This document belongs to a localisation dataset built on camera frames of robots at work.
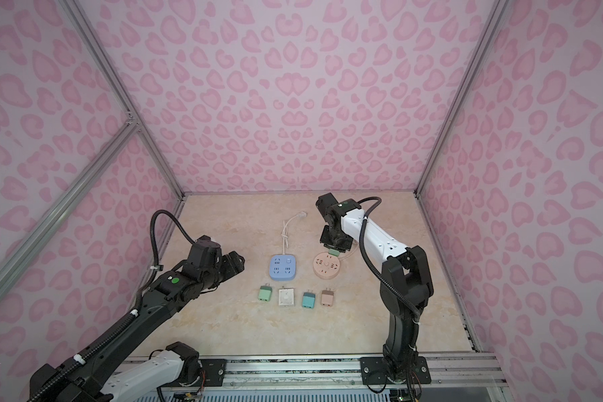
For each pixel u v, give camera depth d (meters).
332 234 0.74
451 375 0.73
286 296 0.86
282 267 0.93
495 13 0.70
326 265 0.93
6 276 0.52
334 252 0.85
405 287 0.48
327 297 0.86
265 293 0.88
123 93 0.86
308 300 0.86
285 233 1.03
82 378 0.39
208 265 0.62
